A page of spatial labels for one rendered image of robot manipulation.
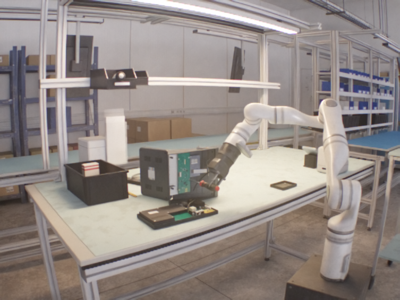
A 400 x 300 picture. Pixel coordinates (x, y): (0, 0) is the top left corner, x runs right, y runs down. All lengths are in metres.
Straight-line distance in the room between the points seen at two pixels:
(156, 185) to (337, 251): 0.76
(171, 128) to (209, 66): 2.20
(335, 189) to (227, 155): 0.44
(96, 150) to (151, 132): 3.17
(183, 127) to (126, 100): 1.19
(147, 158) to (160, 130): 3.48
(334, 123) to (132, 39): 4.91
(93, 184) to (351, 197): 0.93
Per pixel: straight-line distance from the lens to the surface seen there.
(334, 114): 1.25
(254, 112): 1.27
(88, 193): 1.31
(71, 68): 2.89
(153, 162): 1.34
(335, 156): 1.08
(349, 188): 0.99
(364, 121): 5.10
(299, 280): 1.09
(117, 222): 1.14
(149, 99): 5.89
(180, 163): 1.25
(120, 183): 1.36
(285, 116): 1.29
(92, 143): 1.60
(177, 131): 5.01
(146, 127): 4.76
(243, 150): 1.20
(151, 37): 5.99
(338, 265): 1.07
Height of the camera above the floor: 1.42
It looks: 10 degrees down
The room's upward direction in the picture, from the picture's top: straight up
